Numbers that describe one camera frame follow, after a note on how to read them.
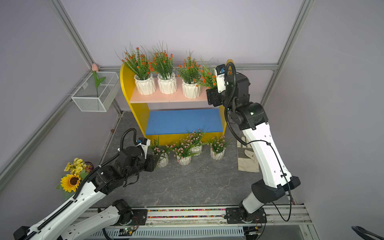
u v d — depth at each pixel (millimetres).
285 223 722
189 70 614
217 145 846
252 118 408
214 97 551
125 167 515
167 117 993
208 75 557
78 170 641
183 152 812
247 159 944
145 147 639
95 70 896
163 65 618
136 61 662
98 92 881
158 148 812
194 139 826
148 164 623
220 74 503
